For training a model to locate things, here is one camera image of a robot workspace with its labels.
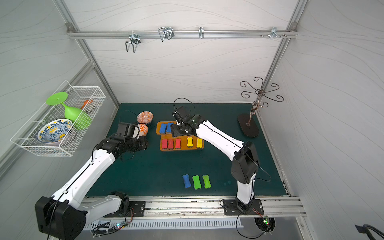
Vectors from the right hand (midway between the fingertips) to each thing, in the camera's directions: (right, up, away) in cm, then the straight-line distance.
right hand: (176, 129), depth 82 cm
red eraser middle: (-5, -11, +13) cm, 17 cm away
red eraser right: (0, -10, +13) cm, 17 cm away
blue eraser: (-8, 0, +4) cm, 9 cm away
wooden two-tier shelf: (+3, -9, +14) cm, 17 cm away
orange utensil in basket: (-47, +15, -4) cm, 50 cm away
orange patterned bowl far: (-26, +7, +24) cm, 36 cm away
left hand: (-15, -7, -2) cm, 17 cm away
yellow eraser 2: (+14, -10, +13) cm, 22 cm away
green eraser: (+12, -29, -2) cm, 32 cm away
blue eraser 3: (+6, -29, -2) cm, 29 cm away
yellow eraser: (+7, -9, +13) cm, 18 cm away
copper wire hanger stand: (+50, +1, +24) cm, 56 cm away
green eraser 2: (+17, -29, -2) cm, 34 cm away
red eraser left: (-9, -10, +13) cm, 19 cm away
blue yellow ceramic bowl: (-48, 0, -21) cm, 53 cm away
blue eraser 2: (-5, +1, +4) cm, 6 cm away
